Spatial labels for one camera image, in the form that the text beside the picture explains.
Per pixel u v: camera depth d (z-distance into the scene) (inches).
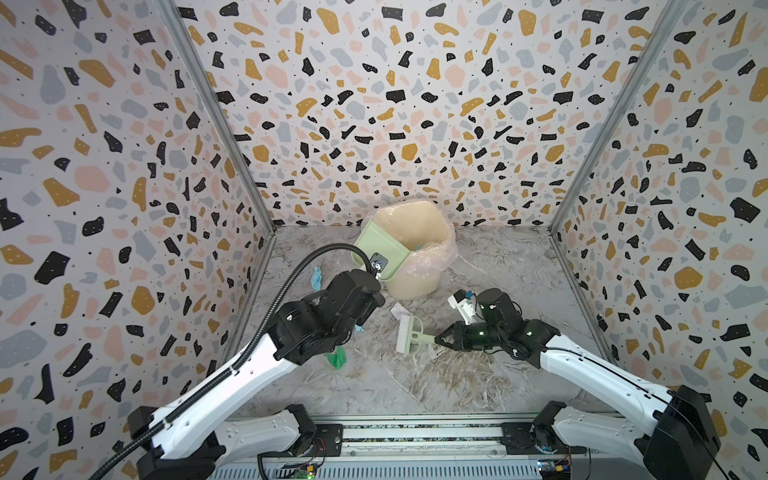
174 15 27.3
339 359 33.7
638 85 32.3
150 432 14.3
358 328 36.3
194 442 15.1
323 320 17.9
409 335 32.1
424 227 38.3
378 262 22.2
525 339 22.6
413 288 40.8
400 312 37.7
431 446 28.9
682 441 15.5
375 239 28.0
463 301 28.7
